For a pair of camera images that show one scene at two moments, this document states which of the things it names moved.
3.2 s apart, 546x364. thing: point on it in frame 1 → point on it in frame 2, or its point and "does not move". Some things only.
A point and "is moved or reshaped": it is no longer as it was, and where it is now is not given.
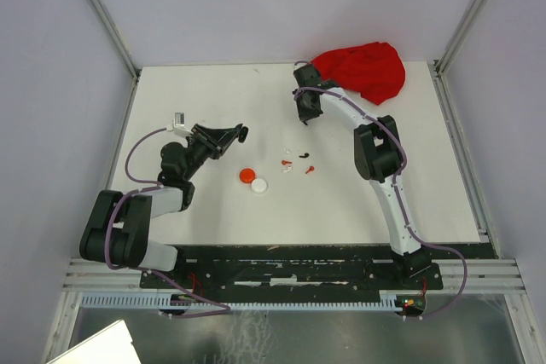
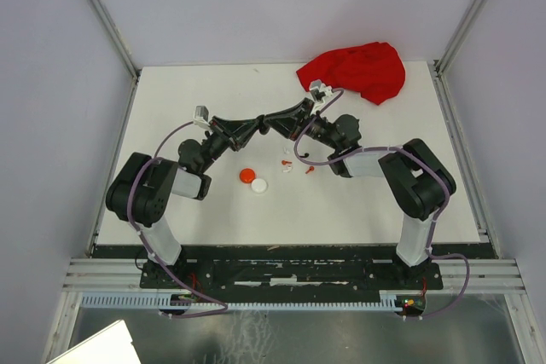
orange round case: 246,176 does not move
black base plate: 295,277 does not move
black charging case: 244,130 is moved or reshaped
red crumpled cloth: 374,72 does not move
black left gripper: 216,140 → 235,132
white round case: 258,185 does not move
